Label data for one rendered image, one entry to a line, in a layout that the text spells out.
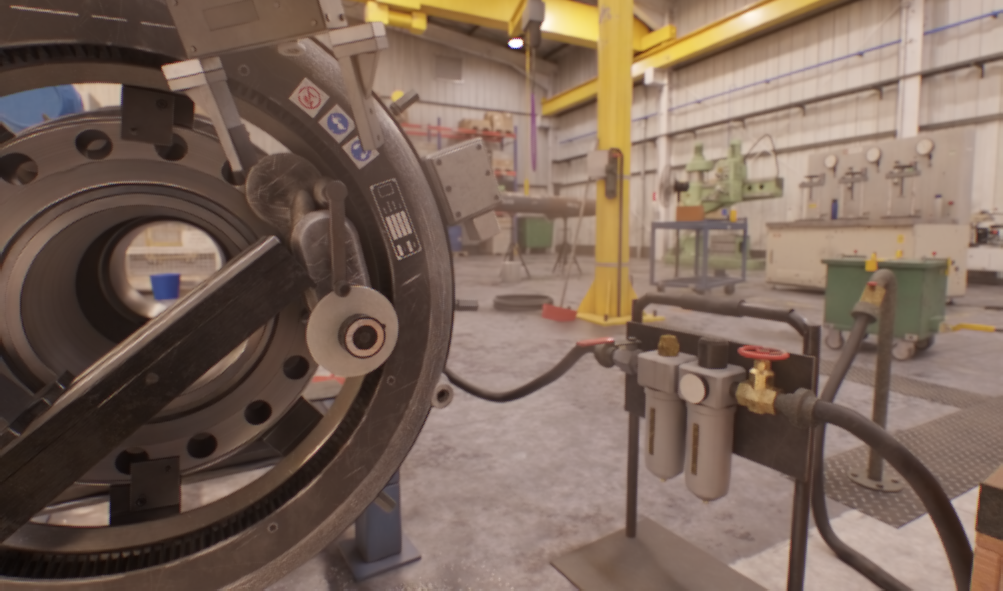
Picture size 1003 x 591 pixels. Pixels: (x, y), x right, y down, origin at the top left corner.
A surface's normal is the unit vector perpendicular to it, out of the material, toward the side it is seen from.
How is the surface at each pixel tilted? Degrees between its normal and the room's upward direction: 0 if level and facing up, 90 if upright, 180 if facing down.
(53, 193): 90
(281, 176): 90
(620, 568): 0
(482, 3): 90
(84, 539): 41
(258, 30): 114
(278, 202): 90
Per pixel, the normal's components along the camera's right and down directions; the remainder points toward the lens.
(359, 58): -0.09, 0.47
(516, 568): 0.00, -1.00
